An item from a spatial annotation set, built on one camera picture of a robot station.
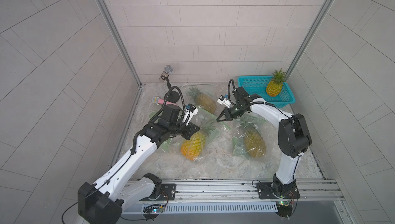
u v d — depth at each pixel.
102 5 0.76
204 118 0.83
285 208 0.69
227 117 0.75
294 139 0.49
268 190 0.72
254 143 0.77
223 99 0.81
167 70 0.85
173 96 1.09
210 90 1.11
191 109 0.64
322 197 0.71
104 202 0.36
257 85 1.12
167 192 0.71
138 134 0.50
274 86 1.01
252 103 0.64
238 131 0.87
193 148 0.75
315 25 0.85
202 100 0.95
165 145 0.79
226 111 0.75
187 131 0.63
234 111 0.76
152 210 0.66
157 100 1.02
